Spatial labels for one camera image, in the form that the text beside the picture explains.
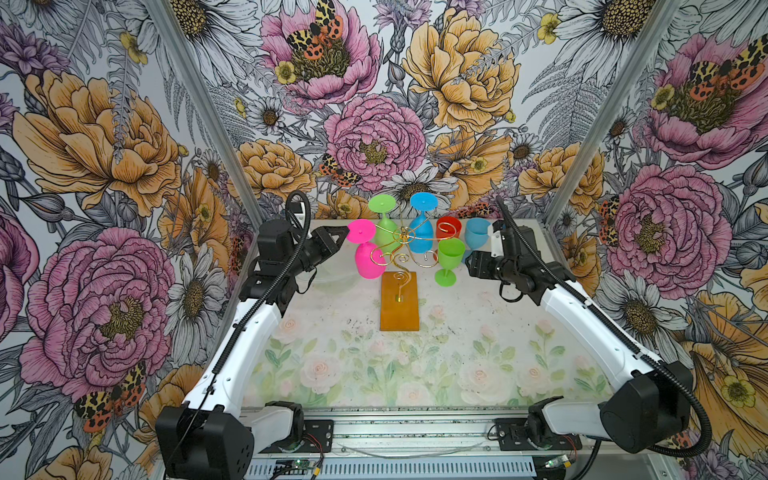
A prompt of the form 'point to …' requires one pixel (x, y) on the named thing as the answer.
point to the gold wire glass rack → (408, 234)
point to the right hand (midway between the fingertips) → (477, 269)
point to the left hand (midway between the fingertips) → (349, 239)
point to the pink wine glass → (363, 231)
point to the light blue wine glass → (477, 232)
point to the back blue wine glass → (421, 230)
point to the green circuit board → (296, 463)
